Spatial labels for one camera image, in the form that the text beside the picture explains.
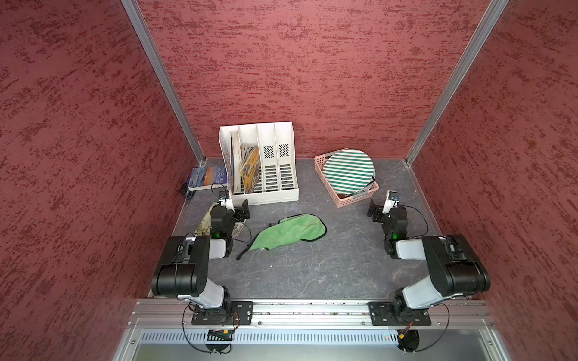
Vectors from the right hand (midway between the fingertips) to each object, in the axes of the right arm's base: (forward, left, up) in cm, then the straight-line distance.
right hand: (381, 203), depth 94 cm
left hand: (+1, +62, +1) cm, 62 cm away
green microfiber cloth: (-9, +40, -5) cm, 41 cm away
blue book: (+21, +83, -4) cm, 86 cm away
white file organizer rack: (+19, +53, +8) cm, 56 cm away
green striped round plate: (+20, +10, -1) cm, 23 cm away
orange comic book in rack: (+13, +56, +11) cm, 59 cm away
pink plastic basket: (+4, +16, -2) cm, 17 cm away
